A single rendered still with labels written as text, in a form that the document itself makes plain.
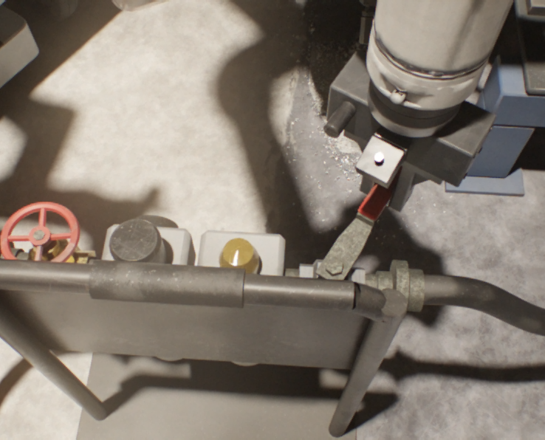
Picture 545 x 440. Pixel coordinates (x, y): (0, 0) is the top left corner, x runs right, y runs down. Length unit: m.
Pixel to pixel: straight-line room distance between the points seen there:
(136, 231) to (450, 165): 0.28
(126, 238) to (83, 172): 0.67
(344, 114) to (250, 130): 0.74
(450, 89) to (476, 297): 0.26
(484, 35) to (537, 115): 0.68
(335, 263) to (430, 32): 0.26
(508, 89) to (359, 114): 0.54
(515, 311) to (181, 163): 0.73
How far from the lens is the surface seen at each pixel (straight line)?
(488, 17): 0.46
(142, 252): 0.62
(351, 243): 0.66
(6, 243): 0.66
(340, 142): 1.28
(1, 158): 1.36
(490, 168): 1.26
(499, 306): 0.71
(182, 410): 1.08
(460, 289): 0.68
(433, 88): 0.49
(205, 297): 0.53
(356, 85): 0.58
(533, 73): 1.11
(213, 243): 0.66
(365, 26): 1.10
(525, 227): 1.27
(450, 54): 0.47
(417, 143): 0.57
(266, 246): 0.66
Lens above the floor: 1.06
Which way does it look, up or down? 62 degrees down
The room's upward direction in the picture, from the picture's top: straight up
